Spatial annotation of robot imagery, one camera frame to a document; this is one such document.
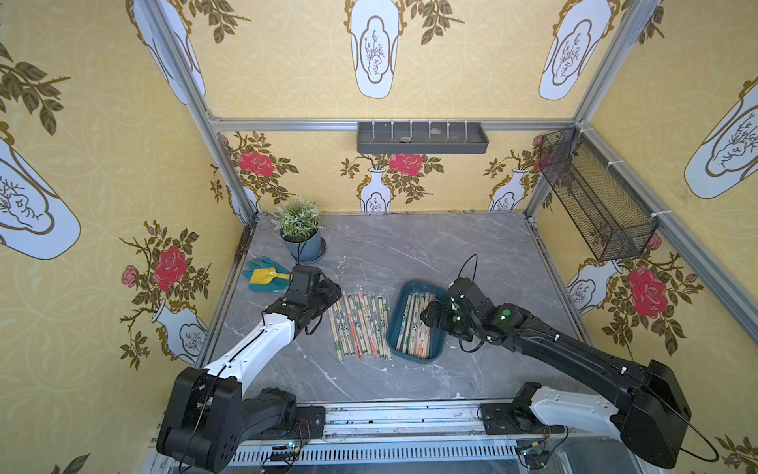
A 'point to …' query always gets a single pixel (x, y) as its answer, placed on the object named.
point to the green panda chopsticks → (360, 324)
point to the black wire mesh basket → (612, 220)
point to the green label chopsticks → (378, 325)
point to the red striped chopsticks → (353, 327)
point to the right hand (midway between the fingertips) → (431, 324)
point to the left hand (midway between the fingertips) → (340, 289)
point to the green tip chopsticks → (382, 303)
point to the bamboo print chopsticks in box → (343, 328)
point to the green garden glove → (265, 264)
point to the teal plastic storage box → (409, 338)
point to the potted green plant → (300, 230)
